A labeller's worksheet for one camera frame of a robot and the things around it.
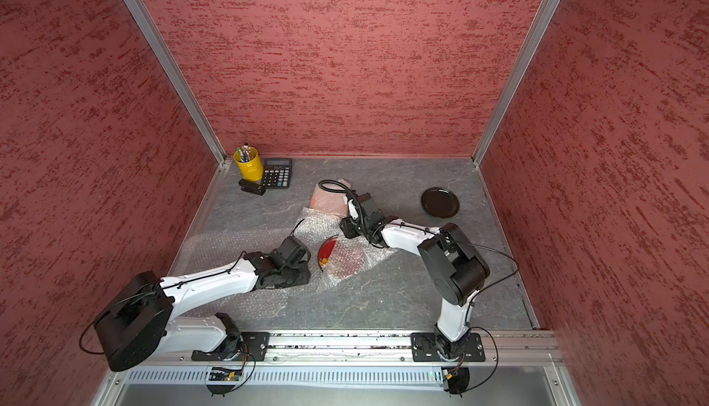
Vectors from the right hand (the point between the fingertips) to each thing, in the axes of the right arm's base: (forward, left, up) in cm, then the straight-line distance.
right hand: (346, 227), depth 94 cm
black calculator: (+28, +30, -2) cm, 41 cm away
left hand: (-17, +13, -3) cm, 22 cm away
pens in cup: (+25, +38, +13) cm, 48 cm away
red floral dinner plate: (-9, +7, 0) cm, 12 cm away
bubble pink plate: (-10, +3, -1) cm, 10 cm away
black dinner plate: (+12, -36, -4) cm, 39 cm away
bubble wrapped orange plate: (+12, +6, -1) cm, 14 cm away
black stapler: (+21, +40, -2) cm, 45 cm away
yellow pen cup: (+25, +38, +4) cm, 46 cm away
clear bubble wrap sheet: (-6, +50, -3) cm, 51 cm away
